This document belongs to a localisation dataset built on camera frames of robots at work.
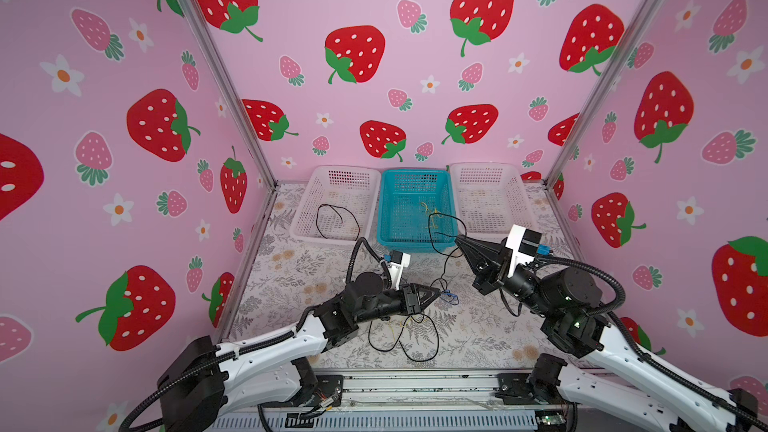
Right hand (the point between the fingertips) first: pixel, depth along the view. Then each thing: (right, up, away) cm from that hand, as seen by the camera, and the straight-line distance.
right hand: (459, 238), depth 54 cm
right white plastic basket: (+26, +10, +63) cm, 69 cm away
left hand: (-2, -15, +14) cm, 20 cm away
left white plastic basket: (-34, +7, +60) cm, 69 cm away
